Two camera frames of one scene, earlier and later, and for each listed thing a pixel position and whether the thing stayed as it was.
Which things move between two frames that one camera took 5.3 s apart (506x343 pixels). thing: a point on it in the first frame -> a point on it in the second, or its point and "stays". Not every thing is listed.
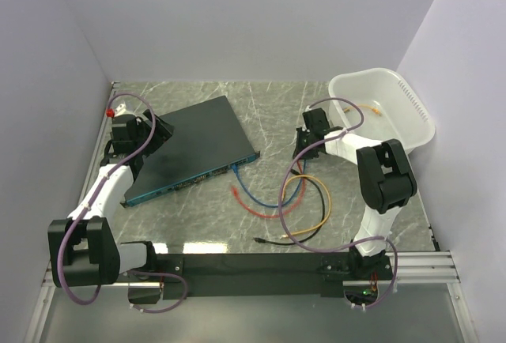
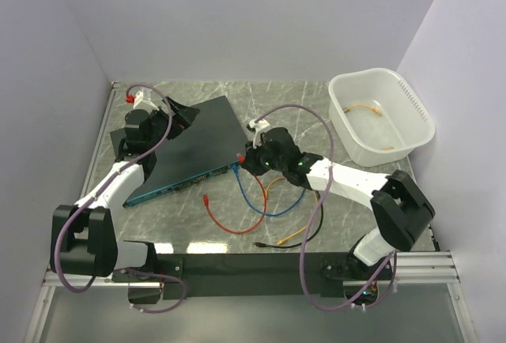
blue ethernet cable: x=299 y=186 -> x=259 y=212
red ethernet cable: x=275 y=216 -> x=205 y=198
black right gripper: x=301 y=132 -> x=251 y=163
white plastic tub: x=379 y=103 stays
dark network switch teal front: x=207 y=139 stays
